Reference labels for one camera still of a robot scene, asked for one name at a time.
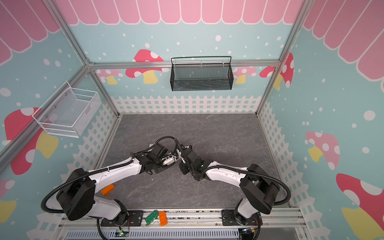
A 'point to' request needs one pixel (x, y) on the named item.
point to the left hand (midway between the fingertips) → (161, 162)
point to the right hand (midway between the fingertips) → (180, 162)
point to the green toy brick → (151, 217)
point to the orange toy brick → (163, 218)
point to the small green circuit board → (122, 233)
